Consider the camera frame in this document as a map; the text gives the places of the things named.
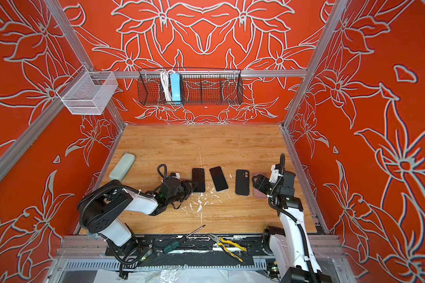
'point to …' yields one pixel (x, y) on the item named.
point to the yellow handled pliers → (219, 241)
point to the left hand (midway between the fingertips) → (199, 185)
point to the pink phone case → (257, 193)
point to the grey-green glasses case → (122, 167)
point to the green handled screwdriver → (178, 242)
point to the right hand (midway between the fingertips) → (258, 179)
